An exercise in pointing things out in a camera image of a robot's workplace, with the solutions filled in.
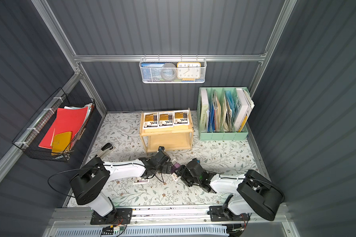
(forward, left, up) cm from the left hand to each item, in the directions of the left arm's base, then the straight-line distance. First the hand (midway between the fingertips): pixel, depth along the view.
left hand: (164, 165), depth 90 cm
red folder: (+11, +46, +31) cm, 57 cm away
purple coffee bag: (-9, +13, 0) cm, 16 cm away
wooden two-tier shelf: (+19, -4, +2) cm, 19 cm away
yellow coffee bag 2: (+19, -2, +21) cm, 28 cm away
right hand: (-7, -9, +3) cm, 11 cm away
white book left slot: (+26, -25, +24) cm, 43 cm away
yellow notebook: (-1, +46, +28) cm, 54 cm away
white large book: (+28, -50, +25) cm, 62 cm away
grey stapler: (+9, +38, +3) cm, 39 cm away
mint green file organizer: (+26, -37, +19) cm, 49 cm away
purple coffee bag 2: (-1, -6, +1) cm, 7 cm away
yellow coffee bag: (+17, +7, +22) cm, 29 cm away
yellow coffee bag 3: (+20, -11, +21) cm, 31 cm away
